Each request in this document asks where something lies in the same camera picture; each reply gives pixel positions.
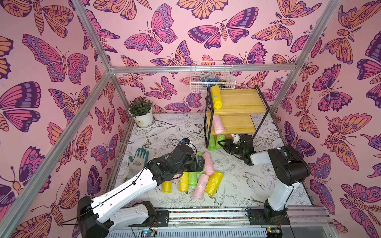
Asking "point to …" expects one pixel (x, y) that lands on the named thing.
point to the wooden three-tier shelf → (243, 112)
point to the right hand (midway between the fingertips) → (220, 142)
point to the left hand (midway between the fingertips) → (199, 160)
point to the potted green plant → (141, 109)
